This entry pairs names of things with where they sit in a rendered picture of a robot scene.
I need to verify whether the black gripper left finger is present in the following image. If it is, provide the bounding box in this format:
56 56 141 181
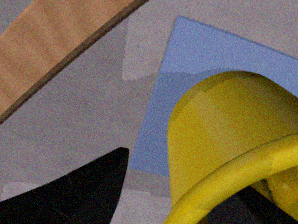
0 147 129 224

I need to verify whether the yellow cup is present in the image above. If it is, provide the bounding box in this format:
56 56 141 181
164 71 298 224

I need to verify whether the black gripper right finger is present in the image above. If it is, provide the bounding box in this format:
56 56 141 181
208 185 298 224

